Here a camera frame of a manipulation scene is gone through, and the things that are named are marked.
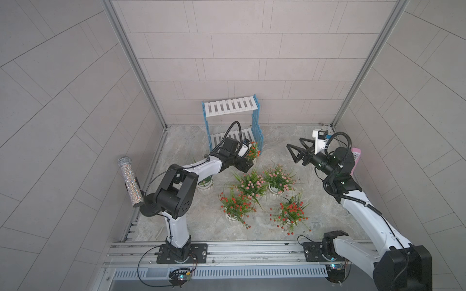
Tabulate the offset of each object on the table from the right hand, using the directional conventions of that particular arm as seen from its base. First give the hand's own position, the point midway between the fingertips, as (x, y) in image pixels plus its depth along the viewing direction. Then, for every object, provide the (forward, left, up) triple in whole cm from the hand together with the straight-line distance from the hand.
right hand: (293, 143), depth 73 cm
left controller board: (-39, +47, -25) cm, 65 cm away
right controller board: (-41, -12, -30) cm, 52 cm away
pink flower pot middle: (-10, +18, -13) cm, 25 cm away
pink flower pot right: (-7, +5, -17) cm, 19 cm away
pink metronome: (0, -31, -10) cm, 33 cm away
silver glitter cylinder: (-11, +63, -3) cm, 64 cm away
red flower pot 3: (-21, +3, -19) cm, 28 cm away
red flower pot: (+8, +15, -14) cm, 22 cm away
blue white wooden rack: (+21, +30, -1) cm, 36 cm away
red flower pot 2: (-20, +24, -13) cm, 34 cm away
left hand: (+9, +17, -21) cm, 29 cm away
